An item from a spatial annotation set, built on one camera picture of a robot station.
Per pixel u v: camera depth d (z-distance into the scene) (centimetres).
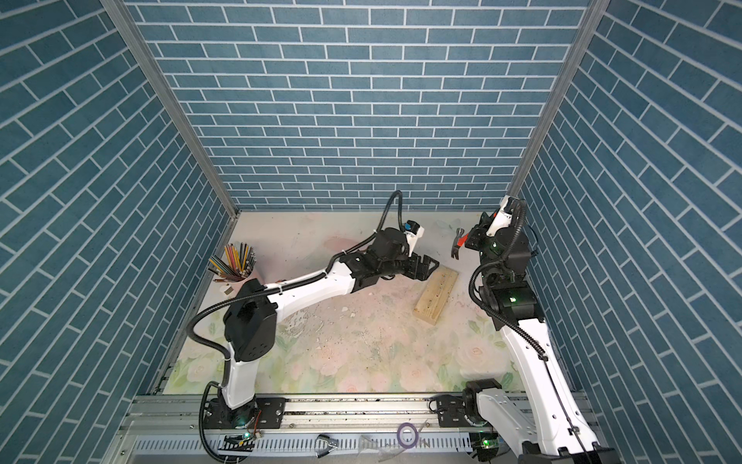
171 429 77
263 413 73
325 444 70
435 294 94
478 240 61
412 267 73
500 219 58
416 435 71
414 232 74
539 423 41
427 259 74
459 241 85
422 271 73
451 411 74
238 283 87
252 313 53
